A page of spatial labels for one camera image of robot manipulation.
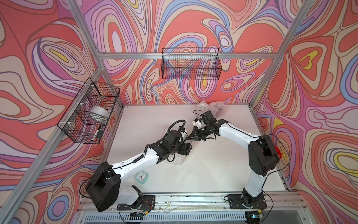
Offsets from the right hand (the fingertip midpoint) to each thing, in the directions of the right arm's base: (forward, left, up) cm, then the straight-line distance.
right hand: (189, 141), depth 85 cm
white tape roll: (+4, +46, +23) cm, 52 cm away
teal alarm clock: (-18, +28, -8) cm, 35 cm away
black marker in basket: (-2, +49, +16) cm, 52 cm away
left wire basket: (+5, +58, +18) cm, 61 cm away
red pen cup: (-11, -50, +2) cm, 51 cm away
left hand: (-4, 0, +2) cm, 5 cm away
